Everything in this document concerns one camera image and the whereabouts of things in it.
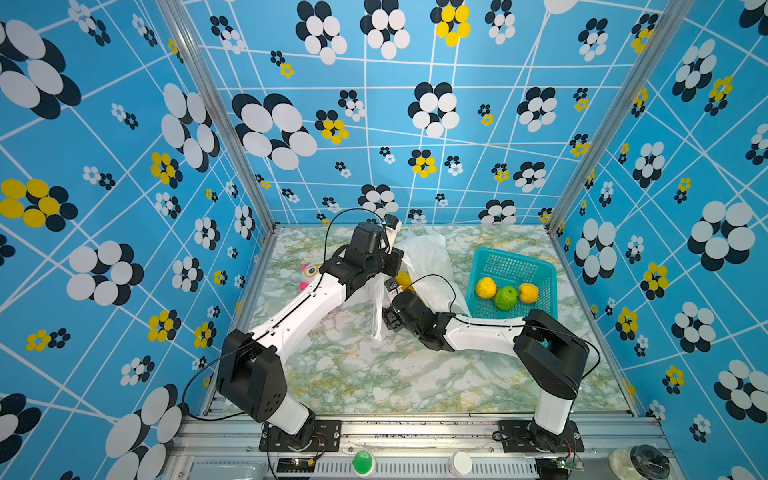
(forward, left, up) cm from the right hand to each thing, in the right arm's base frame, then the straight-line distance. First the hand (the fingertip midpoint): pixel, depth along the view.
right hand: (394, 302), depth 90 cm
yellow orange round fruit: (+5, -43, -3) cm, 44 cm away
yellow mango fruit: (-1, -3, +13) cm, 13 cm away
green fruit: (+2, -35, -1) cm, 35 cm away
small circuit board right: (-40, -38, -7) cm, 56 cm away
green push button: (-40, +6, +2) cm, 41 cm away
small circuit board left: (-40, +24, -10) cm, 48 cm away
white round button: (-40, -15, -1) cm, 43 cm away
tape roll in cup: (-40, -52, +2) cm, 65 cm away
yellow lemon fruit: (+7, -30, -3) cm, 31 cm away
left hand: (+6, -3, +17) cm, 18 cm away
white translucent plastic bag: (+8, -10, +10) cm, 16 cm away
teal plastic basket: (+15, -40, -4) cm, 43 cm away
